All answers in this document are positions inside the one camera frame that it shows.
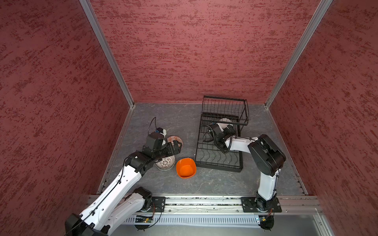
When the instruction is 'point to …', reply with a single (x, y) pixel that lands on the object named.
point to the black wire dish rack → (225, 114)
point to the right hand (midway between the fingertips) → (225, 132)
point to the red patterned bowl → (172, 138)
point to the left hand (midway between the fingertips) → (175, 149)
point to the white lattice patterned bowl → (166, 163)
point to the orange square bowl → (186, 167)
